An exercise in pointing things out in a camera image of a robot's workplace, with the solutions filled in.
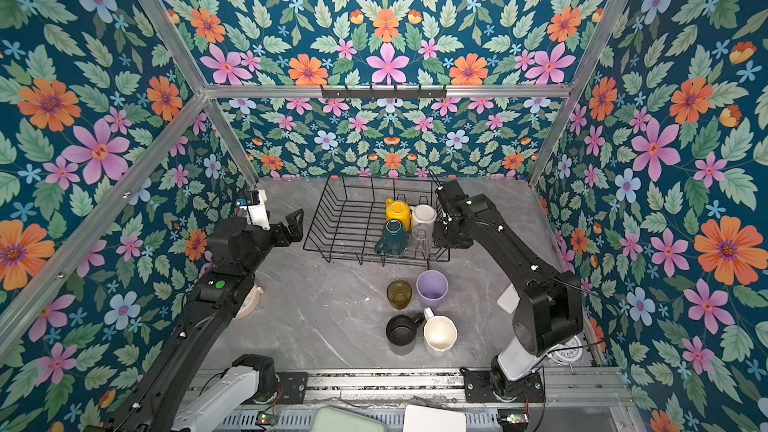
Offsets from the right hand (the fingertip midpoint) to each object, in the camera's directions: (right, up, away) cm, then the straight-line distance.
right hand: (444, 239), depth 84 cm
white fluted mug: (-2, -24, -6) cm, 25 cm away
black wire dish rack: (-32, +4, +23) cm, 40 cm away
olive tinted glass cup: (-13, -17, +5) cm, 22 cm away
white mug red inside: (-6, +5, +11) cm, 13 cm away
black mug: (-12, -25, -2) cm, 28 cm away
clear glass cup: (-6, -1, +6) cm, 9 cm away
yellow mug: (-14, +9, +12) cm, 20 cm away
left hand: (-40, +10, -13) cm, 43 cm away
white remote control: (+21, -19, +6) cm, 29 cm away
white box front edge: (-7, -39, -17) cm, 43 cm away
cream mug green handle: (-15, -1, +6) cm, 16 cm away
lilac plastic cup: (-4, -14, 0) cm, 14 cm away
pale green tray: (-28, -40, -16) cm, 51 cm away
